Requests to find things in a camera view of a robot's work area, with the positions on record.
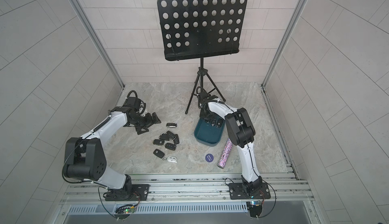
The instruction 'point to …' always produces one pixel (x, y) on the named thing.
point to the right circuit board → (255, 208)
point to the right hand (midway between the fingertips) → (205, 117)
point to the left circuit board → (123, 213)
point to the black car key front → (158, 153)
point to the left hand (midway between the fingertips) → (158, 122)
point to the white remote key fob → (170, 159)
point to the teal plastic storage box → (206, 134)
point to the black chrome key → (171, 125)
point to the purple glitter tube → (225, 153)
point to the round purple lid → (209, 157)
